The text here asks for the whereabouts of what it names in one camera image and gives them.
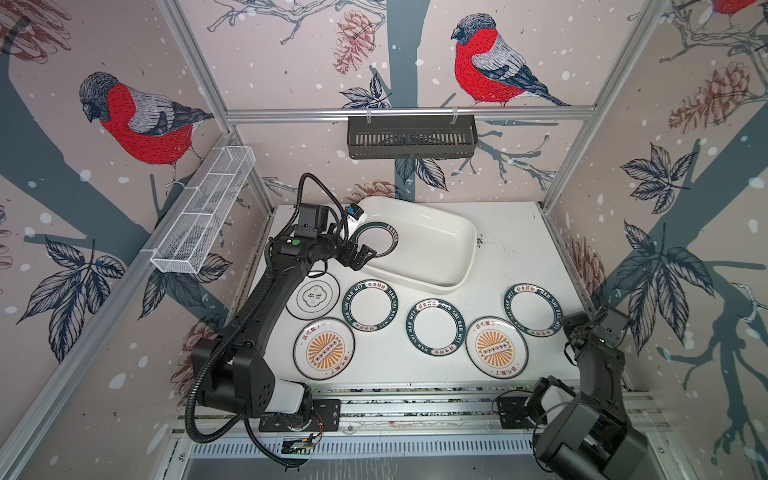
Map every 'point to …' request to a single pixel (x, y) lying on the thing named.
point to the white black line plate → (314, 297)
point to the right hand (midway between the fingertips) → (574, 323)
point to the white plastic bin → (437, 250)
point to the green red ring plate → (381, 225)
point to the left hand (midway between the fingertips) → (360, 242)
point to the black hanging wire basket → (412, 136)
